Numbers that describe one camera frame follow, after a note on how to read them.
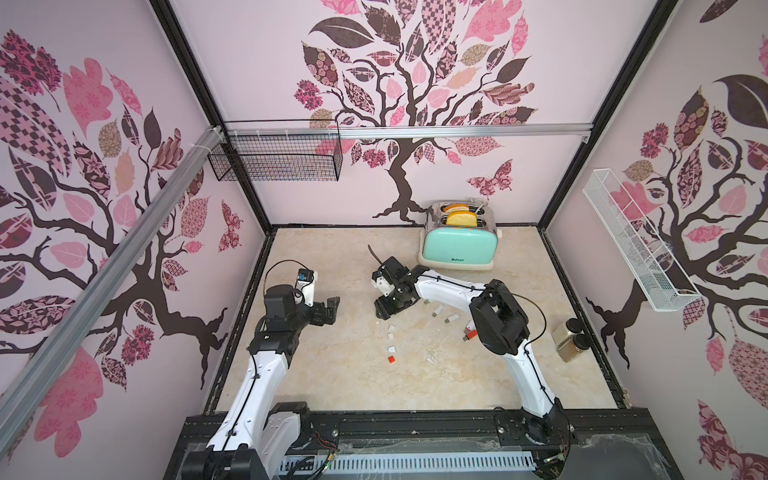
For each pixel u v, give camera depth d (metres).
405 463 0.70
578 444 0.72
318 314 0.73
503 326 0.56
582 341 0.79
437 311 0.95
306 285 0.70
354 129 0.92
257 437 0.43
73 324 0.48
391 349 0.88
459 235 0.95
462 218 0.95
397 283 0.76
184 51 0.73
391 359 0.86
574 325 0.84
